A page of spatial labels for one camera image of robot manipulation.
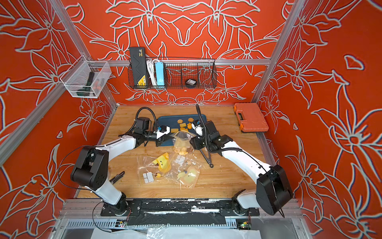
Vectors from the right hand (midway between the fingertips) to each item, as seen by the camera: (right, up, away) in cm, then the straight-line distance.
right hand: (191, 139), depth 82 cm
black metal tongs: (+11, -14, +6) cm, 19 cm away
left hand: (-11, +2, +3) cm, 12 cm away
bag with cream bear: (-6, -4, +12) cm, 14 cm away
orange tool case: (+44, +13, +25) cm, 52 cm away
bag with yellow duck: (-25, -18, +5) cm, 31 cm away
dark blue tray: (-9, +9, +25) cm, 28 cm away
